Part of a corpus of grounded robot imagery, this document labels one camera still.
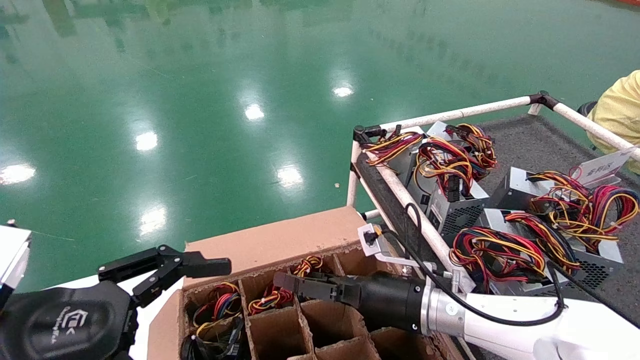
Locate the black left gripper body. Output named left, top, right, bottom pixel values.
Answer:
left=0, top=280, right=138, bottom=360

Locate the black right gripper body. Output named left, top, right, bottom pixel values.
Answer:
left=345, top=272, right=427, bottom=335

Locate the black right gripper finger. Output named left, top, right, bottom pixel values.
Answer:
left=272, top=270, right=352, bottom=292
left=299, top=287, right=362, bottom=307

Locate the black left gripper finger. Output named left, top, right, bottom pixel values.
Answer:
left=97, top=244, right=232, bottom=309

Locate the silver power supply with cables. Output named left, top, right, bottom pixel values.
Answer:
left=361, top=125, right=426, bottom=176
left=294, top=255, right=326, bottom=278
left=570, top=184, right=640, bottom=303
left=489, top=166, right=593, bottom=228
left=448, top=208, right=576, bottom=296
left=192, top=281, right=242, bottom=327
left=181, top=317, right=247, bottom=360
left=248, top=285, right=296, bottom=316
left=425, top=120, right=499, bottom=182
left=407, top=135, right=492, bottom=238

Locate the brown cardboard box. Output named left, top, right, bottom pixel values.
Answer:
left=146, top=206, right=463, bottom=360

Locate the brown cardboard divider grid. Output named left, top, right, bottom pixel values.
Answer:
left=182, top=239, right=441, bottom=360

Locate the black pipe corner connector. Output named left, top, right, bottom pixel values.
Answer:
left=353, top=125, right=387, bottom=145
left=529, top=90, right=559, bottom=111

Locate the dark grey felt cart deck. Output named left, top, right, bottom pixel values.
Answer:
left=356, top=115, right=640, bottom=326

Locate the white label card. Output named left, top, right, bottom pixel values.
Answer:
left=570, top=147, right=638, bottom=187

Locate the person in yellow coat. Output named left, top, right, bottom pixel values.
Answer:
left=577, top=70, right=640, bottom=175

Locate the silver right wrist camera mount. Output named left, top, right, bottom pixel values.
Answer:
left=357, top=223, right=476, bottom=294

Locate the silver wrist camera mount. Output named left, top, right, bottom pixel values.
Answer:
left=0, top=225, right=32, bottom=301
left=357, top=223, right=476, bottom=294

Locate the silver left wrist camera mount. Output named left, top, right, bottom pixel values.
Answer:
left=0, top=225, right=32, bottom=301

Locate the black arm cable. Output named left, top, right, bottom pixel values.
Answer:
left=372, top=202, right=568, bottom=328
left=547, top=260, right=640, bottom=331

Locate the white pipe cart frame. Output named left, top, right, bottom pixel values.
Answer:
left=346, top=91, right=640, bottom=357

